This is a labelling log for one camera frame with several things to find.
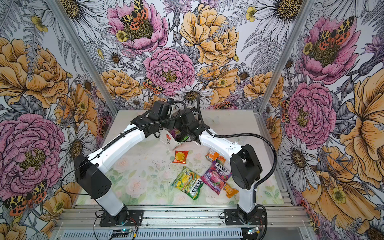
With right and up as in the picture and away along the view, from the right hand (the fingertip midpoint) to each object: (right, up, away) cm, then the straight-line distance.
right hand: (174, 125), depth 86 cm
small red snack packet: (+3, -20, +8) cm, 22 cm away
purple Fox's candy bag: (+23, -29, -1) cm, 37 cm away
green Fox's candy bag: (+9, -31, -3) cm, 32 cm away
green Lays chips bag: (+7, -7, -3) cm, 10 cm away
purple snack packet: (0, -5, +11) cm, 12 cm away
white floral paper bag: (-4, -6, -4) cm, 8 cm away
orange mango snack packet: (+22, -18, +8) cm, 30 cm away
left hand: (-2, +2, -3) cm, 4 cm away
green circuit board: (-23, -50, -14) cm, 57 cm away
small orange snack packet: (+30, -35, -5) cm, 47 cm away
